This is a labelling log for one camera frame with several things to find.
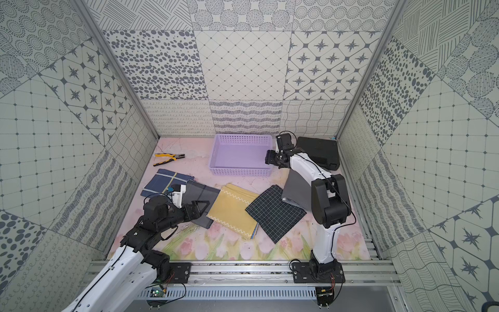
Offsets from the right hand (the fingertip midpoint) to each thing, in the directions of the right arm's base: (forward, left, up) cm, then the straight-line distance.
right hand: (273, 161), depth 97 cm
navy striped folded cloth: (-6, +58, -9) cm, 59 cm away
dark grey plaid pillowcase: (-13, +39, -8) cm, 42 cm away
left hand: (-26, +30, +6) cm, 40 cm away
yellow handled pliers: (+9, +56, -8) cm, 58 cm away
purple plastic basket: (+13, +19, -11) cm, 25 cm away
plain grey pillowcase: (-11, -13, -11) cm, 20 cm away
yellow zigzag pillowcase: (-23, +21, -8) cm, 32 cm away
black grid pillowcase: (-25, -1, -10) cm, 27 cm away
